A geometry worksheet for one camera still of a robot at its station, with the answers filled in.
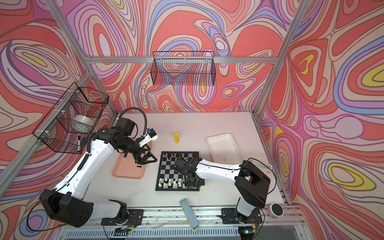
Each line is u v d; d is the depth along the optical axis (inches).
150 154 25.1
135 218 28.4
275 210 28.2
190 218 27.2
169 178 33.0
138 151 25.1
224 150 38.6
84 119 28.9
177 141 39.8
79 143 28.4
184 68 33.2
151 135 25.7
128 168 35.8
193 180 27.1
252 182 17.2
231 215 28.9
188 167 25.5
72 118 27.0
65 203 14.8
